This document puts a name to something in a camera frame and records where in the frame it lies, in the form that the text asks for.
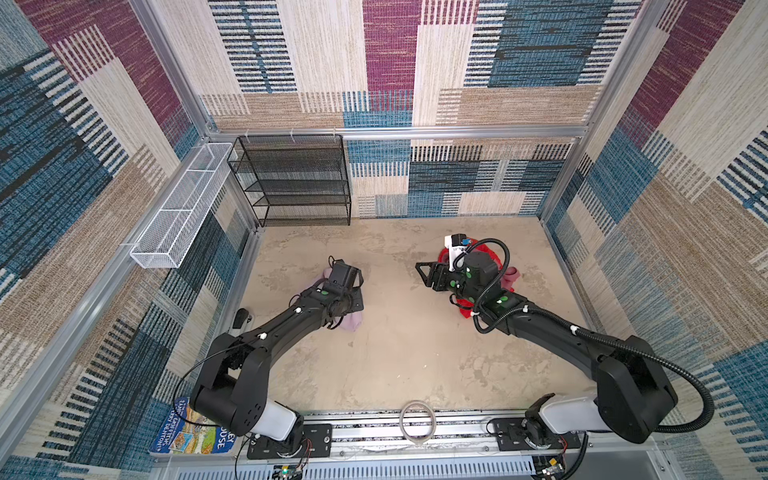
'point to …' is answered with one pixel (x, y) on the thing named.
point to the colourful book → (187, 432)
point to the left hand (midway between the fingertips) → (356, 295)
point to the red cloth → (475, 245)
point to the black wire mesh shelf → (295, 180)
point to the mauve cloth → (510, 275)
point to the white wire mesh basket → (174, 225)
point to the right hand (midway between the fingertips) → (423, 269)
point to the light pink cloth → (349, 321)
